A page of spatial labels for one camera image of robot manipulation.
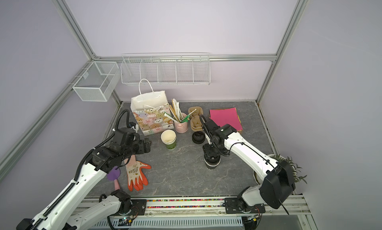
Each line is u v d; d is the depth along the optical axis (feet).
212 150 2.26
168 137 2.99
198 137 3.16
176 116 3.11
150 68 3.26
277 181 1.32
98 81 3.18
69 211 1.36
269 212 2.38
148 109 2.67
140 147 2.14
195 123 3.41
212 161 2.49
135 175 2.71
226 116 3.55
